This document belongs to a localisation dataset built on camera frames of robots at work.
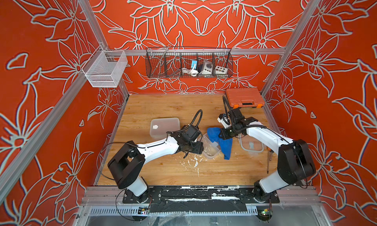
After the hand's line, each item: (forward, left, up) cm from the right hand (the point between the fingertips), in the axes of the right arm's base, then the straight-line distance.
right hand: (217, 135), depth 87 cm
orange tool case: (+36, -27, -4) cm, 45 cm away
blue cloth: (-6, -5, -1) cm, 8 cm away
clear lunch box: (-6, +4, -8) cm, 11 cm away
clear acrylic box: (+35, +73, +23) cm, 84 cm away
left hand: (-7, +10, -2) cm, 13 cm away
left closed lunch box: (+6, +36, 0) cm, 36 cm away
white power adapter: (+34, +5, +25) cm, 42 cm away
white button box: (+36, -3, +21) cm, 42 cm away
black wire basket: (+44, +23, +22) cm, 55 cm away
